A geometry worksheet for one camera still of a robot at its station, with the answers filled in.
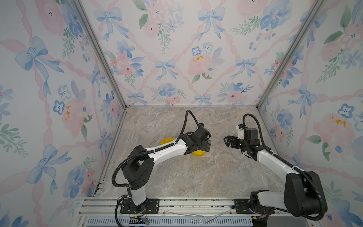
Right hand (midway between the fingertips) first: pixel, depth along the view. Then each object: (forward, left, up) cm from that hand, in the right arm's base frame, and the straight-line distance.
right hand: (231, 139), depth 90 cm
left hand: (-4, +18, +3) cm, 18 cm away
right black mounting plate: (-36, 0, -8) cm, 37 cm away
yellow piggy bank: (-9, +21, -1) cm, 23 cm away
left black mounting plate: (-37, +47, -8) cm, 60 cm away
